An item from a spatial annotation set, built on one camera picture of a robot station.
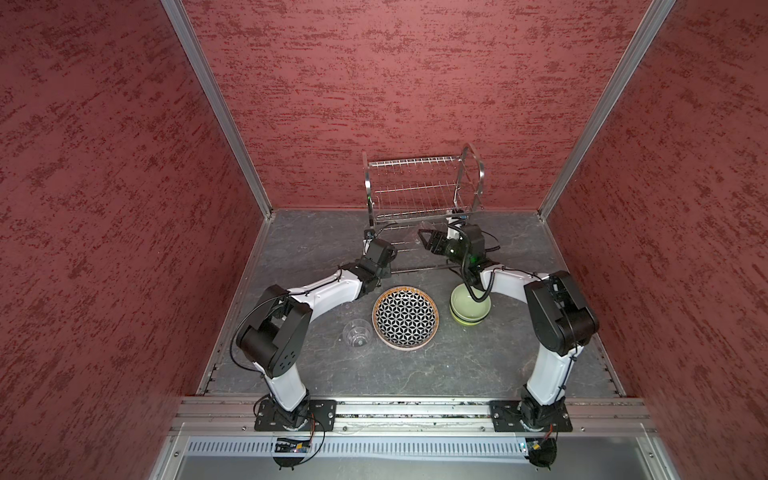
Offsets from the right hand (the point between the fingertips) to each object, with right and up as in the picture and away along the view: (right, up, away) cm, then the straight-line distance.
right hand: (422, 236), depth 94 cm
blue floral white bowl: (+14, -23, -7) cm, 28 cm away
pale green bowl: (+10, -17, -9) cm, 22 cm away
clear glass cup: (-20, -29, -6) cm, 36 cm away
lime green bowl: (+13, -25, -9) cm, 30 cm away
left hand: (-14, -9, 0) cm, 17 cm away
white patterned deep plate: (-6, -25, -4) cm, 26 cm away
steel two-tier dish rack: (-5, +13, -5) cm, 14 cm away
